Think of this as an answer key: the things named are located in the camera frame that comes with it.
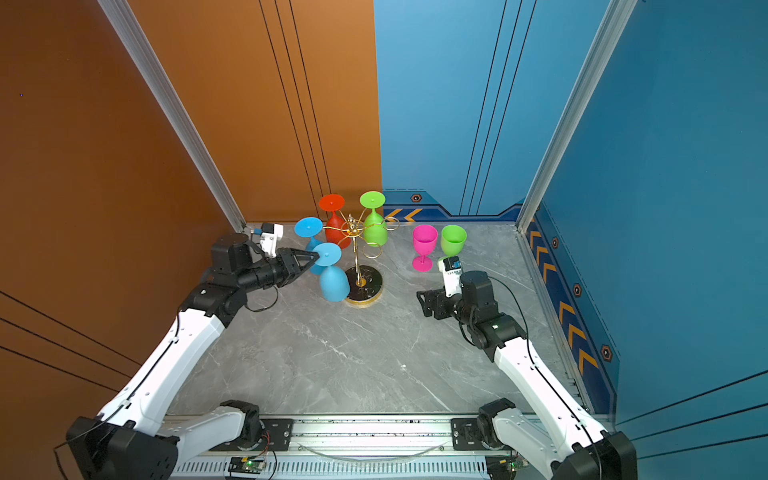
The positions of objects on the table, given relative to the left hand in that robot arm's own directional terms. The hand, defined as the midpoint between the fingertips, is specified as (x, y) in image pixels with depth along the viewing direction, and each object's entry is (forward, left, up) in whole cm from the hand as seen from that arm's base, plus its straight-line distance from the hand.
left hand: (318, 254), depth 71 cm
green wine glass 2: (+18, -12, -9) cm, 24 cm away
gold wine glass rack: (+11, -8, -28) cm, 31 cm away
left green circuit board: (-39, +17, -33) cm, 53 cm away
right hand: (-2, -28, -12) cm, 30 cm away
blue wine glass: (+11, +4, -1) cm, 11 cm away
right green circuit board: (-38, -47, -30) cm, 68 cm away
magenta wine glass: (+18, -28, -15) cm, 36 cm away
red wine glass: (+11, -3, -3) cm, 12 cm away
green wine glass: (+22, -38, -18) cm, 47 cm away
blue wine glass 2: (-1, -2, -10) cm, 11 cm away
